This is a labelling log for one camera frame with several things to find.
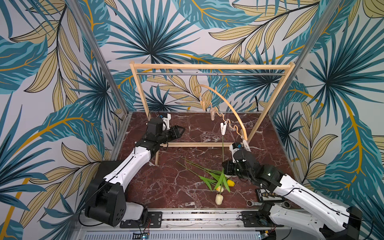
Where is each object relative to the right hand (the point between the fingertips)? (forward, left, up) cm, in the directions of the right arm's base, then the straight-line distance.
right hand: (221, 164), depth 74 cm
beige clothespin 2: (0, -7, +17) cm, 19 cm away
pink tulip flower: (-2, +7, -17) cm, 18 cm away
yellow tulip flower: (-4, -7, -16) cm, 18 cm away
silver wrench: (-14, -16, -18) cm, 28 cm away
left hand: (+17, +19, +6) cm, 26 cm away
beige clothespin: (+11, 0, +16) cm, 19 cm away
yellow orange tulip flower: (-5, 0, -20) cm, 21 cm away
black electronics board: (-11, -23, -17) cm, 31 cm away
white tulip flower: (-14, +2, -7) cm, 16 cm away
